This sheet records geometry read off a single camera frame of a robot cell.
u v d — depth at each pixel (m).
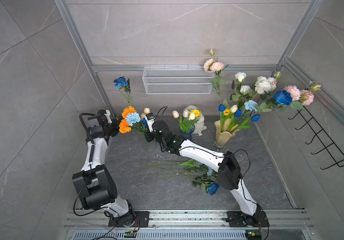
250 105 0.72
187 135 0.87
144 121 0.73
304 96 0.65
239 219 0.73
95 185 0.46
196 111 0.85
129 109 0.74
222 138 0.88
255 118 0.74
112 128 0.72
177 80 1.01
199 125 1.04
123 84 0.73
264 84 0.71
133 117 0.70
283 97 0.60
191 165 0.90
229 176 0.52
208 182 0.80
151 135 0.71
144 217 0.74
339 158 0.59
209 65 0.80
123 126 0.70
